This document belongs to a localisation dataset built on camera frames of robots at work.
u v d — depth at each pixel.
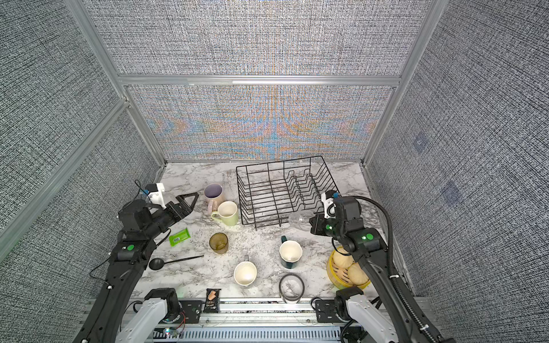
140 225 0.54
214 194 1.01
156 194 0.65
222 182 1.10
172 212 0.64
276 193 1.04
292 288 0.78
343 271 0.80
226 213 0.92
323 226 0.65
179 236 0.90
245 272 0.80
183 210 0.64
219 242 0.89
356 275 0.77
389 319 0.52
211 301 0.75
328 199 0.66
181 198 0.65
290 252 0.85
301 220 0.81
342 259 0.78
